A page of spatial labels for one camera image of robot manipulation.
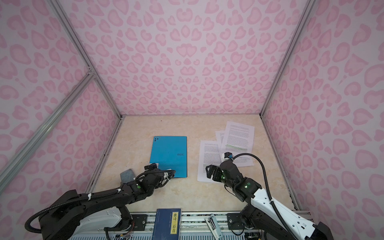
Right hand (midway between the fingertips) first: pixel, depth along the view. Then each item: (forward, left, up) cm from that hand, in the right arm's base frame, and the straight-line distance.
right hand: (211, 169), depth 78 cm
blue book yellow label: (-23, +21, -11) cm, 33 cm away
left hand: (+4, +32, -6) cm, 33 cm away
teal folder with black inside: (+16, +26, -11) cm, 32 cm away
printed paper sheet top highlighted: (+30, -20, -13) cm, 38 cm away
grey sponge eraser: (-1, +48, -9) cm, 49 cm away
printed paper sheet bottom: (+16, 0, -13) cm, 21 cm away
